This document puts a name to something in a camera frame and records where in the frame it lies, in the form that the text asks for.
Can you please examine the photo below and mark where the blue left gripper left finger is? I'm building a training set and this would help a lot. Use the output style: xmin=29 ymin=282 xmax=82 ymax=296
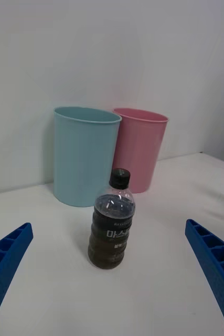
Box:
xmin=0 ymin=222 xmax=34 ymax=331

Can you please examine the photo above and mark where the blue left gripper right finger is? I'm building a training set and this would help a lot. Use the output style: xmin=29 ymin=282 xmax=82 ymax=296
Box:
xmin=185 ymin=218 xmax=224 ymax=336

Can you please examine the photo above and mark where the pink plastic bin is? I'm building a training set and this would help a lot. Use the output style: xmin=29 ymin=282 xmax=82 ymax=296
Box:
xmin=112 ymin=107 xmax=169 ymax=194

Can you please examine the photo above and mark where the dark plastic bottle black cap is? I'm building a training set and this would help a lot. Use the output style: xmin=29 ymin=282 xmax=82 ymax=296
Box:
xmin=87 ymin=167 xmax=136 ymax=269

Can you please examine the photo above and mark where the pale blue plastic bin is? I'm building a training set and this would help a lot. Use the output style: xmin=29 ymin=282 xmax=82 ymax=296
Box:
xmin=52 ymin=106 xmax=122 ymax=208

